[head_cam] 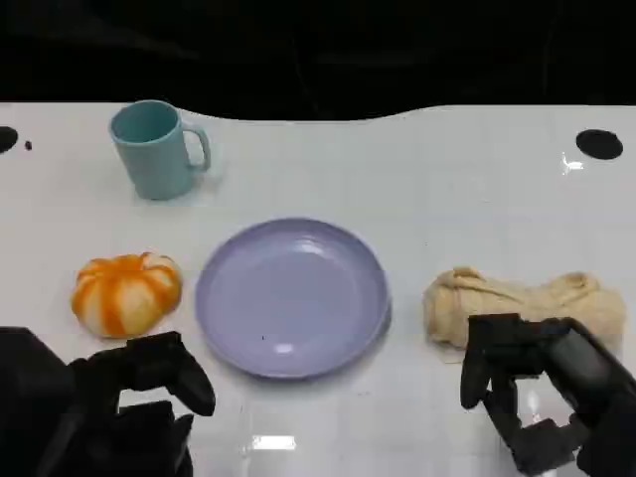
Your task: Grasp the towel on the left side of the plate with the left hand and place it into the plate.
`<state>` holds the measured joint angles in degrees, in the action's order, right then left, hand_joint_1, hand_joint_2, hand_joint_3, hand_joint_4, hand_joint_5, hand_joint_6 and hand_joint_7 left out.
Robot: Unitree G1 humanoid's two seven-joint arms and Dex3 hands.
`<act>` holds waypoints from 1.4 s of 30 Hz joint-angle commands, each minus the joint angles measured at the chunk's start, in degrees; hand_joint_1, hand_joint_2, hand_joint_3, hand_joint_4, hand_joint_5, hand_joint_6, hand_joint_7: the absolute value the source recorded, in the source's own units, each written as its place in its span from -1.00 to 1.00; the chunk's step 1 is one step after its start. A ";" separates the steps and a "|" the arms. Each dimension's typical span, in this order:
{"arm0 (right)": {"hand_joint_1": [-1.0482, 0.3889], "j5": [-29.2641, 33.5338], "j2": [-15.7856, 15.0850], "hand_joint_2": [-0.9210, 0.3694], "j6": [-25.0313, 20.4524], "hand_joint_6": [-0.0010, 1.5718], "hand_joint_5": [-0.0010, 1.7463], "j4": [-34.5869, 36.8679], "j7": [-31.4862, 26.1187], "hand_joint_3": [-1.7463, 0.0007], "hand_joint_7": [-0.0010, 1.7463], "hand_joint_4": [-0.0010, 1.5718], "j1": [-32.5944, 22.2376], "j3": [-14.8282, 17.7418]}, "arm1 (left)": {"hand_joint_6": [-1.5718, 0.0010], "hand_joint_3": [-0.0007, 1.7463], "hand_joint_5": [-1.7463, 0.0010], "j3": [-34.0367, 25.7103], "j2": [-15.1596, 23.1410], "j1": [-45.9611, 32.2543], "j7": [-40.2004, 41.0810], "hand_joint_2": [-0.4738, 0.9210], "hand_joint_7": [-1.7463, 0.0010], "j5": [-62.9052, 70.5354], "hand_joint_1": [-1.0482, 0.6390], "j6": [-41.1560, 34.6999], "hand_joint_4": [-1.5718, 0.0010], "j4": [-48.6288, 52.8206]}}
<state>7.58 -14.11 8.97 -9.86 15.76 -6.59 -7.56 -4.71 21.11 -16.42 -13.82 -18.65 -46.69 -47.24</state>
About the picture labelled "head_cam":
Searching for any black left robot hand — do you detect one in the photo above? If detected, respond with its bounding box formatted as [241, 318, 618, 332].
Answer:
[67, 331, 217, 477]

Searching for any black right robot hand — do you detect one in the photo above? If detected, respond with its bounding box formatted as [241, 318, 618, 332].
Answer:
[459, 313, 636, 477]

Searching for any beige towel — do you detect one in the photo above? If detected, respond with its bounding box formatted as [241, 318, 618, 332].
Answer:
[422, 265, 627, 366]

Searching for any orange and white bread roll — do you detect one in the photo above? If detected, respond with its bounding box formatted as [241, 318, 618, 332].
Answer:
[70, 251, 184, 341]

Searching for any lilac plate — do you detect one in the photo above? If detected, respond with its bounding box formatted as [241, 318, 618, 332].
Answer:
[194, 217, 394, 383]

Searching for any pale green mug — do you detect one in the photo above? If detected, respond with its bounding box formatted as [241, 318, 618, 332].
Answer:
[108, 99, 212, 202]

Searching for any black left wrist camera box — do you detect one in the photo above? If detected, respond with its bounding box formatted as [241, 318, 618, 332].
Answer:
[0, 326, 76, 477]

